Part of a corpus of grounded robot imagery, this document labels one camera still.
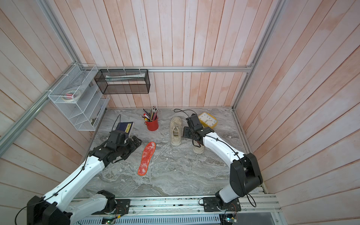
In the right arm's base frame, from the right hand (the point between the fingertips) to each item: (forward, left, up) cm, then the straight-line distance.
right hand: (187, 130), depth 89 cm
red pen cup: (+12, +26, -11) cm, 31 cm away
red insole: (-10, +26, -12) cm, 31 cm away
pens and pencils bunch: (+13, +25, -1) cm, 29 cm away
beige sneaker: (+5, +8, -7) cm, 12 cm away
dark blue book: (+12, +48, -12) cm, 51 cm away
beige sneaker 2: (-7, -7, -10) cm, 14 cm away
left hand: (-13, +29, +1) cm, 32 cm away
